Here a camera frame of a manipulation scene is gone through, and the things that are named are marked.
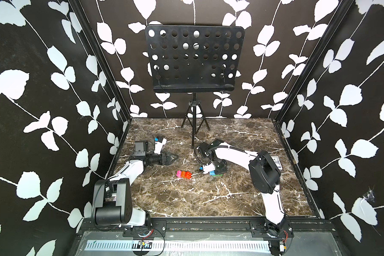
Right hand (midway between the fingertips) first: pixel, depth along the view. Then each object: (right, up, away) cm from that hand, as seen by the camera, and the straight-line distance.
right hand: (220, 166), depth 92 cm
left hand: (-27, +8, -4) cm, 29 cm away
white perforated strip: (-22, -31, -22) cm, 44 cm away
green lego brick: (-3, -2, -11) cm, 12 cm away
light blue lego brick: (-6, -2, -10) cm, 11 cm away
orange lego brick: (-22, -4, -3) cm, 22 cm away
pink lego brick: (-24, -4, -4) cm, 25 cm away
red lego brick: (-19, -5, -3) cm, 20 cm away
